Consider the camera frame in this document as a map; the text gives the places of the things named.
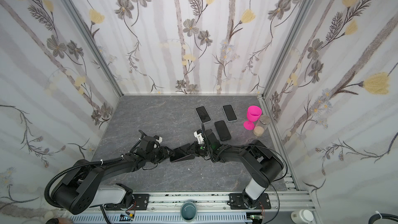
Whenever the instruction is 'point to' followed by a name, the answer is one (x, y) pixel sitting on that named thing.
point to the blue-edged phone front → (229, 112)
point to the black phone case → (223, 130)
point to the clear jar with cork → (261, 125)
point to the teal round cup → (188, 211)
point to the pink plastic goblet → (254, 113)
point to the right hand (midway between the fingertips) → (181, 147)
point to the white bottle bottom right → (302, 216)
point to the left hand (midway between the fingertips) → (171, 150)
